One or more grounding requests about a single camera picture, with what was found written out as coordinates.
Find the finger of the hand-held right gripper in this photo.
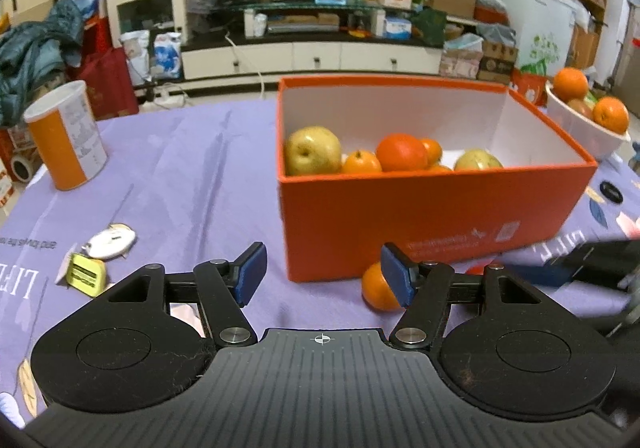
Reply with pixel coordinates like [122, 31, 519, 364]
[510, 240, 626, 287]

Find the orange cardboard box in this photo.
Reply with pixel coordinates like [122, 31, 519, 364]
[277, 75, 598, 283]

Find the white television stand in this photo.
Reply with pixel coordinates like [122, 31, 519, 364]
[181, 2, 443, 78]

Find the white colander bowl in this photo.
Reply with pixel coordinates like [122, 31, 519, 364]
[545, 80, 632, 161]

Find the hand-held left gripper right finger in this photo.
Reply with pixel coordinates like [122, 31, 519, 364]
[380, 243, 546, 350]

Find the red bag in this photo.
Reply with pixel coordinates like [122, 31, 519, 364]
[75, 48, 140, 121]

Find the white glass-door cabinet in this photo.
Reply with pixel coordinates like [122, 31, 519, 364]
[105, 0, 186, 46]

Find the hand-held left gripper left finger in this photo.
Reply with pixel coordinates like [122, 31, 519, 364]
[102, 242, 268, 348]

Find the white and blue sack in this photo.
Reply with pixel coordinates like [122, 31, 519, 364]
[152, 32, 183, 78]

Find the large orange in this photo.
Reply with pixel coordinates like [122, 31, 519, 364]
[554, 68, 590, 102]
[592, 96, 630, 135]
[376, 134, 428, 173]

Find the blue puffer jacket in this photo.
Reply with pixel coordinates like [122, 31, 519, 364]
[0, 0, 101, 129]

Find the yellow tape measure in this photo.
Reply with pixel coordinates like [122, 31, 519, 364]
[55, 253, 108, 296]

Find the white chest freezer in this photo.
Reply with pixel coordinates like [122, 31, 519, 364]
[485, 0, 581, 73]

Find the orange and white canister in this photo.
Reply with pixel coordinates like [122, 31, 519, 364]
[24, 80, 108, 192]

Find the brown round fruit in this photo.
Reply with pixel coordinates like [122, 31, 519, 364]
[567, 98, 596, 121]

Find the blue and white box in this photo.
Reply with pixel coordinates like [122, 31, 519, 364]
[384, 18, 413, 39]

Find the yellow pear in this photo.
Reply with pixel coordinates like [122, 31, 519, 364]
[284, 126, 343, 177]
[452, 149, 503, 171]

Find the dark green bag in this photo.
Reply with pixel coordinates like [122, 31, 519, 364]
[411, 8, 447, 48]

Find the purple floral tablecloth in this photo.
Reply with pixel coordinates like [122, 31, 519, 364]
[0, 92, 640, 429]

